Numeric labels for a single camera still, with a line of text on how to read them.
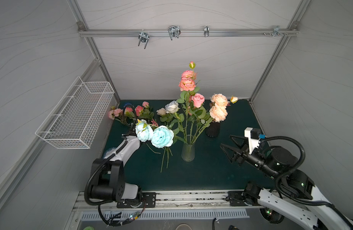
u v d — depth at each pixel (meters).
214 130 1.03
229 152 0.53
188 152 0.84
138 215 0.69
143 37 0.80
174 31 0.77
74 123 0.68
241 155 0.49
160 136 0.46
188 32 0.78
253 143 0.49
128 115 1.02
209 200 0.75
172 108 0.65
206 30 0.78
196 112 0.65
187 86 0.60
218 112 0.59
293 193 0.43
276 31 0.76
